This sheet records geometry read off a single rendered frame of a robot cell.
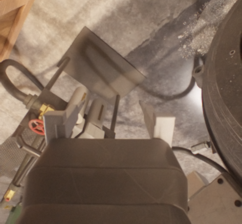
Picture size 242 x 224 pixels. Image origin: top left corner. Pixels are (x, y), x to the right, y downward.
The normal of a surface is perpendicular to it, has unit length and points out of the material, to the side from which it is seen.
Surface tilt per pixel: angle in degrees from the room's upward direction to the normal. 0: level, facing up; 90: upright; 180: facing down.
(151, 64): 0
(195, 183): 90
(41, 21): 0
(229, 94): 90
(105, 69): 0
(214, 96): 91
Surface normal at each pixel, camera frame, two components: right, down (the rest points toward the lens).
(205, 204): -0.75, -0.55
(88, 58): -0.11, 0.65
